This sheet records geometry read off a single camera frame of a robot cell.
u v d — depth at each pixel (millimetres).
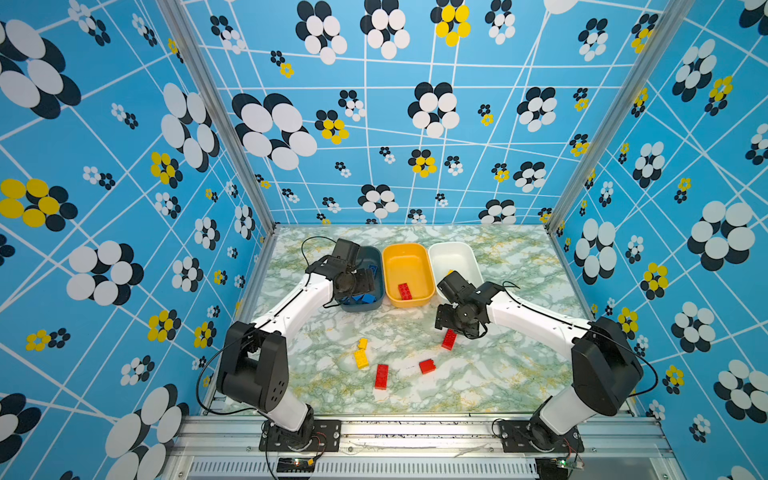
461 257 1077
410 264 1068
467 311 637
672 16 682
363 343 887
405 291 990
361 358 864
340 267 680
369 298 963
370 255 1087
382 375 823
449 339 889
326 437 728
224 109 866
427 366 845
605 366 437
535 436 650
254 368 439
